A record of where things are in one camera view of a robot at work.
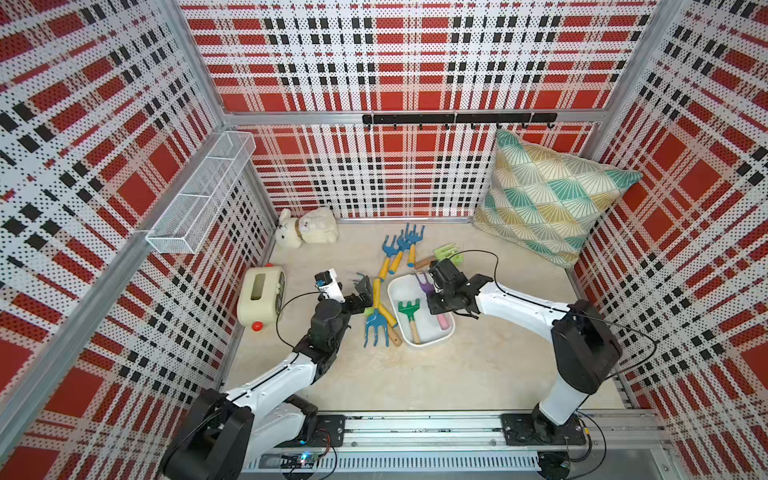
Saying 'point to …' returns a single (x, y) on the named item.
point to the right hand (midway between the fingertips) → (437, 301)
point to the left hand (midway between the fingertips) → (360, 280)
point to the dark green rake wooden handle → (410, 310)
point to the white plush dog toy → (317, 225)
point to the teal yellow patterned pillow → (544, 200)
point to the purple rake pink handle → (429, 289)
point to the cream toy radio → (261, 296)
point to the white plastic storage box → (406, 287)
